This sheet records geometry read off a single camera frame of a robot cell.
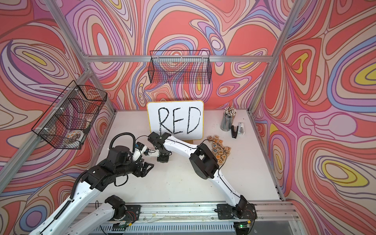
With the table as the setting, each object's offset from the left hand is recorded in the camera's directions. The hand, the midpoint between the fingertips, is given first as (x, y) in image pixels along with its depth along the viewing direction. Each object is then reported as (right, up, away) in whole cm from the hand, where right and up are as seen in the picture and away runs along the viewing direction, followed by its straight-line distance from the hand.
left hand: (149, 163), depth 73 cm
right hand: (+5, -3, +19) cm, 20 cm away
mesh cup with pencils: (+46, +27, +20) cm, 57 cm away
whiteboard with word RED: (+17, +23, +17) cm, 34 cm away
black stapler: (+52, +13, +29) cm, 61 cm away
